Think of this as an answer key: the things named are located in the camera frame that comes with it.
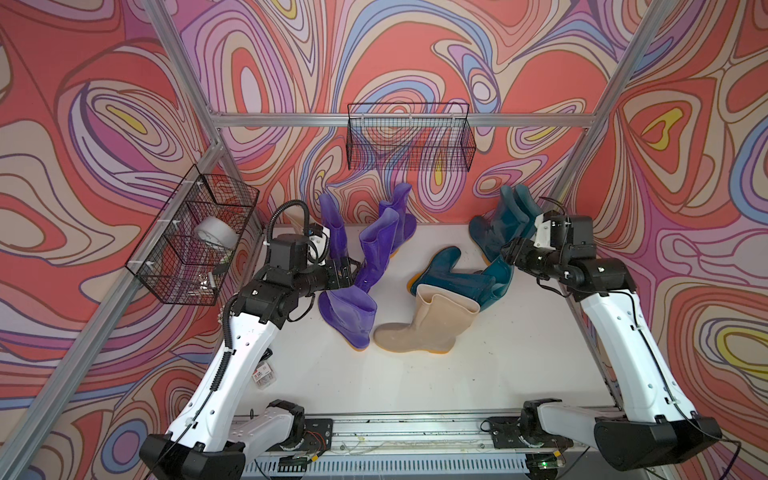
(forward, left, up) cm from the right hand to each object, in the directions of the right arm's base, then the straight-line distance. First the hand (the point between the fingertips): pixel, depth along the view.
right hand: (509, 261), depth 73 cm
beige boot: (+24, +58, -4) cm, 63 cm away
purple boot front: (-9, +39, -6) cm, 41 cm away
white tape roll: (+9, +73, +5) cm, 74 cm away
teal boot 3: (+1, 0, -5) cm, 5 cm away
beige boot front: (-9, +17, -11) cm, 22 cm away
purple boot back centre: (+42, +21, -27) cm, 54 cm away
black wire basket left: (+9, +84, -1) cm, 84 cm away
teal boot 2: (+11, +14, -19) cm, 26 cm away
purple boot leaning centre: (+11, +33, -3) cm, 35 cm away
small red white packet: (-17, +65, -26) cm, 72 cm away
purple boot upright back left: (+16, +45, -1) cm, 48 cm away
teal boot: (+27, -7, -19) cm, 34 cm away
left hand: (-1, +39, +2) cm, 39 cm away
